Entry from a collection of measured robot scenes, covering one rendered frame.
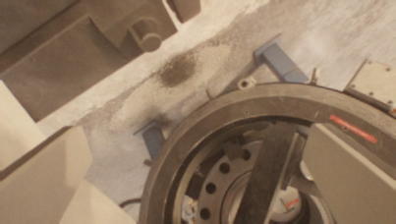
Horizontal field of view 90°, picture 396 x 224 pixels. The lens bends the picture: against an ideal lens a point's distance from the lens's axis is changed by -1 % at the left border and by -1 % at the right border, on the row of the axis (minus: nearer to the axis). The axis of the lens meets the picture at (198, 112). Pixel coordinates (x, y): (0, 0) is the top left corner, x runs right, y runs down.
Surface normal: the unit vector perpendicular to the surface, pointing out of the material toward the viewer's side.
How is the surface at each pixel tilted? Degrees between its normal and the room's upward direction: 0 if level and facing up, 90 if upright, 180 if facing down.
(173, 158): 90
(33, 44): 45
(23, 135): 90
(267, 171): 90
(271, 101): 90
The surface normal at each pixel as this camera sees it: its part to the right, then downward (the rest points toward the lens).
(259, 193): -0.37, -0.29
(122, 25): 0.43, 0.79
